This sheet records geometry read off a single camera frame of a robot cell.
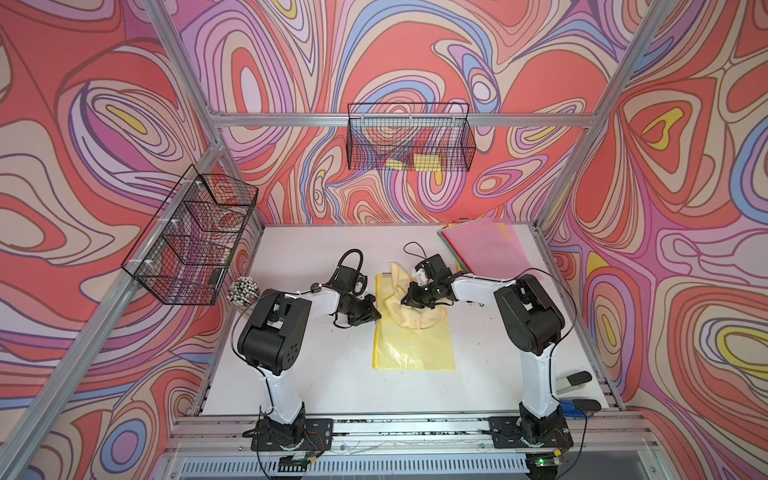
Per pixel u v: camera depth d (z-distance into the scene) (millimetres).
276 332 501
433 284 825
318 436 721
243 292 784
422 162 823
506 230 1193
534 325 542
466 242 1150
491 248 1138
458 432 751
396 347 784
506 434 732
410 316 922
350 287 805
